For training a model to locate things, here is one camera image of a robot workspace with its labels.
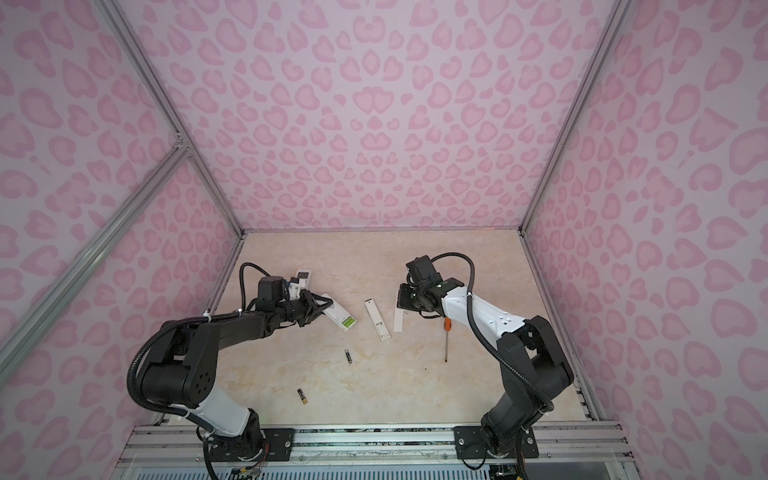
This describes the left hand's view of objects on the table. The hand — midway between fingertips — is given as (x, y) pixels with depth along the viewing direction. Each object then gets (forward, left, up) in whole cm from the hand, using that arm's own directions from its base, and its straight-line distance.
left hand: (333, 298), depth 90 cm
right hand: (-1, -20, +2) cm, 20 cm away
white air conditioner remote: (+14, +13, -9) cm, 21 cm away
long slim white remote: (-4, -13, -7) cm, 15 cm away
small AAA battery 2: (-25, +7, -8) cm, 28 cm away
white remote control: (-3, -1, -3) cm, 4 cm away
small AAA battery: (-14, -4, -9) cm, 18 cm away
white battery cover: (-3, -19, -9) cm, 22 cm away
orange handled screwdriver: (-6, -34, -8) cm, 36 cm away
